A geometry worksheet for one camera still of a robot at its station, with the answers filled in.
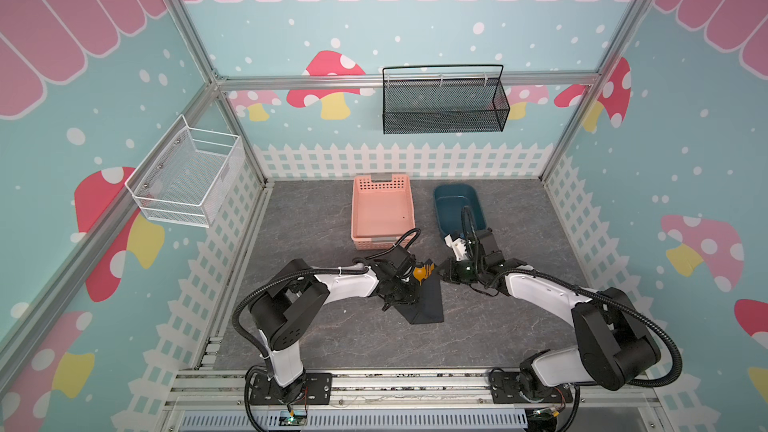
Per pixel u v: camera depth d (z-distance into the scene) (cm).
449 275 76
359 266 65
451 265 77
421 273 94
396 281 77
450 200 119
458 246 83
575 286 49
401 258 73
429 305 87
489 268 69
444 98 93
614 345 43
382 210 111
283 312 47
